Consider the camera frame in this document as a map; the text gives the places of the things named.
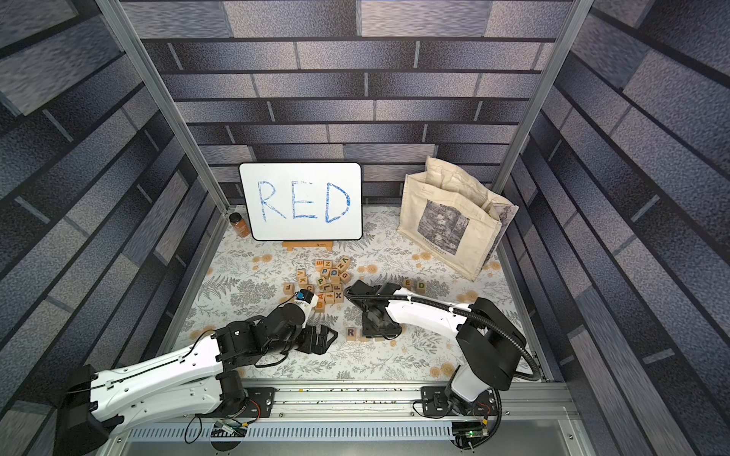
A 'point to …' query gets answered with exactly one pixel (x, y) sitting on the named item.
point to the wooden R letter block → (351, 333)
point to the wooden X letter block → (338, 296)
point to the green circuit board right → (467, 434)
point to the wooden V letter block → (346, 260)
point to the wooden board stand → (291, 244)
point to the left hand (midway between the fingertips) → (327, 334)
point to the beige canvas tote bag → (449, 215)
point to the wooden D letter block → (421, 287)
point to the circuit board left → (228, 429)
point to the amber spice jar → (239, 224)
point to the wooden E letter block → (408, 282)
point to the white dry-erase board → (300, 201)
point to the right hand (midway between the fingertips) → (373, 331)
